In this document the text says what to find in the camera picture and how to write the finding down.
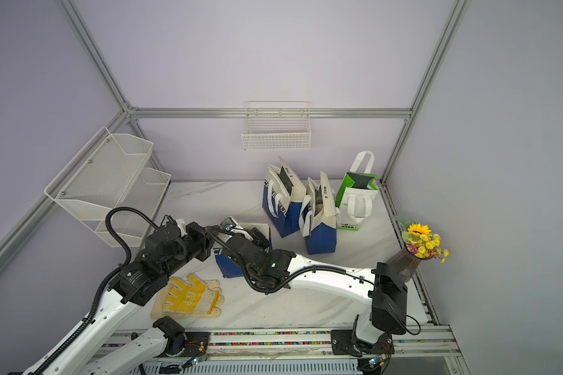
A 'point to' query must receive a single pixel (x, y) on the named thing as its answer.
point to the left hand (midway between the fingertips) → (220, 227)
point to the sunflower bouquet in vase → (421, 243)
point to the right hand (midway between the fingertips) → (250, 232)
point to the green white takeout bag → (356, 192)
